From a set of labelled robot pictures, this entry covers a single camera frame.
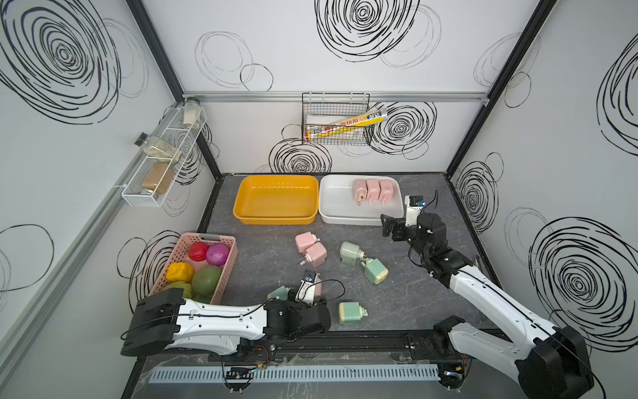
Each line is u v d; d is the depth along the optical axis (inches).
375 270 32.5
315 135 34.1
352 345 29.7
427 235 23.4
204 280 31.1
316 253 34.2
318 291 31.5
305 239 35.9
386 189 41.4
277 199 44.3
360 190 41.2
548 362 15.0
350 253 33.8
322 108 37.6
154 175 26.8
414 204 26.7
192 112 34.1
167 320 16.5
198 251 35.0
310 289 26.4
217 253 34.1
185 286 31.5
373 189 41.4
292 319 22.5
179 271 32.3
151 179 26.4
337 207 42.7
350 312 28.9
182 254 35.3
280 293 30.3
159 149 27.9
